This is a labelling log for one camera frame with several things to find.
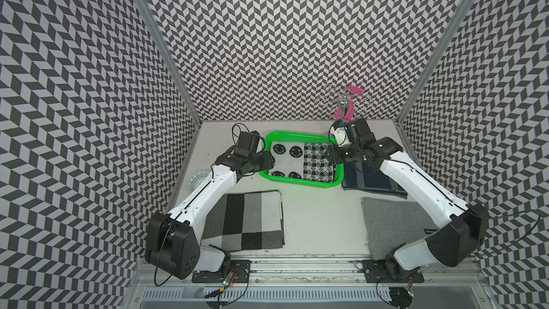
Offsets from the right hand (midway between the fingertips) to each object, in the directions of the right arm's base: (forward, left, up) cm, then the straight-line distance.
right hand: (330, 157), depth 79 cm
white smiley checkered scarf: (+9, +8, -15) cm, 19 cm away
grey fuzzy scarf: (-19, -22, -17) cm, 34 cm away
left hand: (+1, +23, -4) cm, 23 cm away
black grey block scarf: (-17, +33, -18) cm, 42 cm away
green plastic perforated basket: (+26, +11, -18) cm, 33 cm away
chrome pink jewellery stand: (+23, -9, +6) cm, 25 cm away
